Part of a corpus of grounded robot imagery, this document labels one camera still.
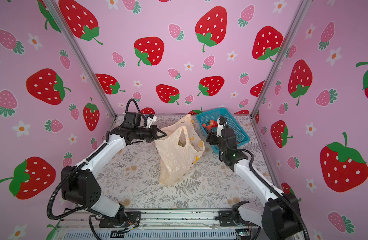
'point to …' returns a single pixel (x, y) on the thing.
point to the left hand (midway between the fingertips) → (166, 134)
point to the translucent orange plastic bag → (178, 150)
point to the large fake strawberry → (213, 123)
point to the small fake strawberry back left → (204, 125)
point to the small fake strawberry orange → (209, 127)
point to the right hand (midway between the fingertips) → (213, 129)
